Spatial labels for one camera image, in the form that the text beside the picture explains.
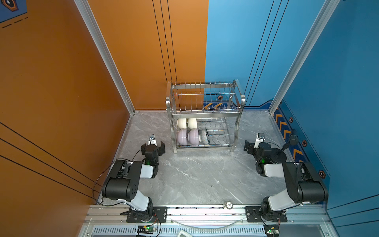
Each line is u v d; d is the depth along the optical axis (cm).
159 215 74
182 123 97
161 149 86
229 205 71
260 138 81
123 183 46
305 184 46
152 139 80
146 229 71
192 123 97
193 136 89
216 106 123
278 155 92
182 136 89
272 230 70
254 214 73
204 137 89
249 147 86
